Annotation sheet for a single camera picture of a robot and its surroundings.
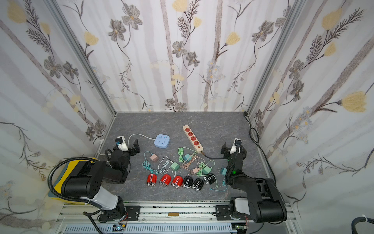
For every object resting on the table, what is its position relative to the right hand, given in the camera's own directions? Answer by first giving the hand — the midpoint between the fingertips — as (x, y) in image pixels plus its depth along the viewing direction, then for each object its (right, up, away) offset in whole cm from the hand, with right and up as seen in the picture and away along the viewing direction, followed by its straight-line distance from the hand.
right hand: (235, 143), depth 86 cm
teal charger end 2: (-7, -17, 0) cm, 19 cm away
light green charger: (-17, -17, +1) cm, 24 cm away
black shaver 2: (-23, -23, -5) cm, 33 cm away
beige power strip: (-24, -2, +12) cm, 27 cm away
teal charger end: (-29, -10, +6) cm, 31 cm away
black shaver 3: (-16, -21, -3) cm, 27 cm away
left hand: (-65, +2, +4) cm, 65 cm away
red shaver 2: (-42, -21, -4) cm, 47 cm away
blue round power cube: (-47, 0, +13) cm, 48 cm away
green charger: (-37, -15, +2) cm, 40 cm away
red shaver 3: (-35, -22, -5) cm, 41 cm away
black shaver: (-29, -22, -5) cm, 36 cm away
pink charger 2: (-24, -17, 0) cm, 29 cm away
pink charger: (-51, -10, +7) cm, 52 cm away
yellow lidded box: (-94, -13, -13) cm, 96 cm away
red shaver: (-50, -21, -3) cm, 54 cm away
